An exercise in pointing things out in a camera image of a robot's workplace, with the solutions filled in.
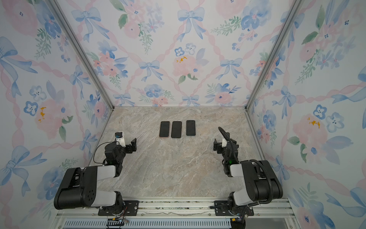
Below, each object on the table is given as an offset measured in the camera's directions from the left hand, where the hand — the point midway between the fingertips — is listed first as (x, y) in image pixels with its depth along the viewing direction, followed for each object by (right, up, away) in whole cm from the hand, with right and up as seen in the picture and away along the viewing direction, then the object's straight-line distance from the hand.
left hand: (128, 138), depth 90 cm
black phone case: (+29, +4, +16) cm, 34 cm away
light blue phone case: (+44, +6, +16) cm, 47 cm away
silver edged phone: (+20, +5, +16) cm, 26 cm away
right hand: (+61, 0, +2) cm, 61 cm away
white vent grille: (+18, -40, -20) cm, 49 cm away
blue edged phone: (+29, +4, +16) cm, 34 cm away
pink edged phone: (+40, +6, +16) cm, 43 cm away
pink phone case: (+20, +5, +16) cm, 26 cm away
